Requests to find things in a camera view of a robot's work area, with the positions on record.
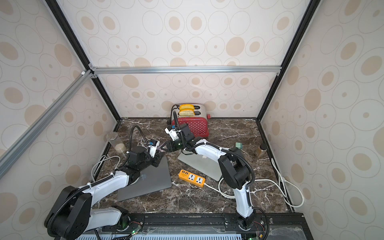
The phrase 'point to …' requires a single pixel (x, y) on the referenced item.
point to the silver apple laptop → (209, 166)
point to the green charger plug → (239, 144)
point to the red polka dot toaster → (198, 124)
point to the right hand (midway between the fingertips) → (161, 150)
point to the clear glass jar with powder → (117, 144)
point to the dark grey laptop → (151, 180)
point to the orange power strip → (191, 178)
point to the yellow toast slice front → (186, 112)
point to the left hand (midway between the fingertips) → (164, 151)
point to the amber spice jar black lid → (261, 150)
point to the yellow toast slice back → (186, 106)
